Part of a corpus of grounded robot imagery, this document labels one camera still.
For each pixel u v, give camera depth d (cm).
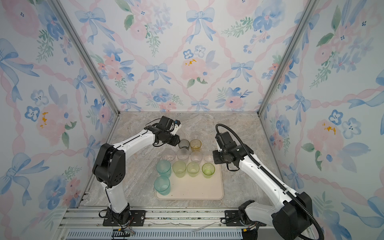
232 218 74
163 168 88
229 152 59
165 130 76
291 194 40
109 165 50
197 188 84
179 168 88
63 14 71
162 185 82
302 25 75
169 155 95
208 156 94
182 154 93
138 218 74
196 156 93
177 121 85
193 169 89
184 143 98
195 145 100
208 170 88
